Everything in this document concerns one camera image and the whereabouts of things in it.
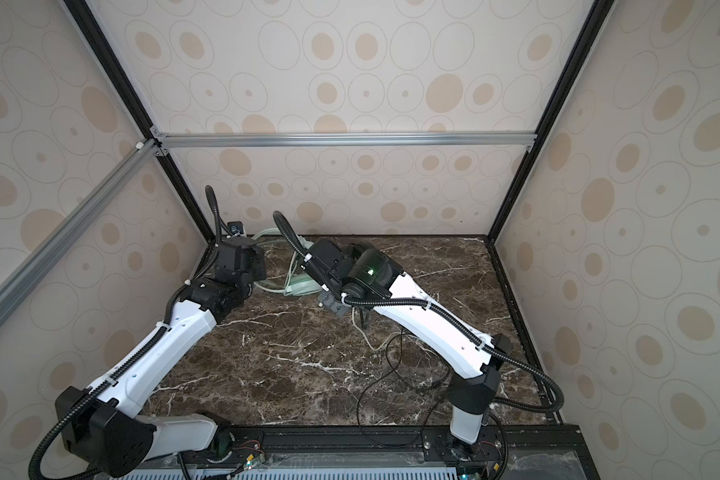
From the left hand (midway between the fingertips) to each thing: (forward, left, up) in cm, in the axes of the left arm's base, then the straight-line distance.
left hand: (255, 250), depth 77 cm
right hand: (-12, -23, +1) cm, 26 cm away
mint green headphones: (-8, -11, -4) cm, 14 cm away
